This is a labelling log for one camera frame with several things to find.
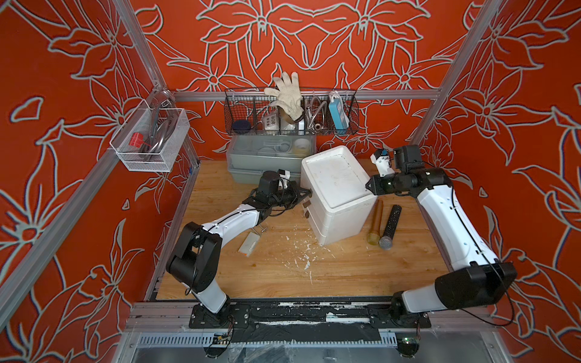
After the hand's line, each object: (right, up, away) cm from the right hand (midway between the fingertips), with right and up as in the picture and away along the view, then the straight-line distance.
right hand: (364, 182), depth 77 cm
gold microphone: (+7, -22, +11) cm, 25 cm away
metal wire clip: (-37, -19, +11) cm, 43 cm away
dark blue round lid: (-48, +26, +22) cm, 59 cm away
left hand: (-18, -3, +4) cm, 19 cm away
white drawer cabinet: (-10, -8, -5) cm, 13 cm away
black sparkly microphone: (+12, -24, +9) cm, 28 cm away
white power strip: (-34, +26, +16) cm, 46 cm away
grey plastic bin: (-44, +11, +20) cm, 50 cm away
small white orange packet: (-43, -25, +11) cm, 50 cm away
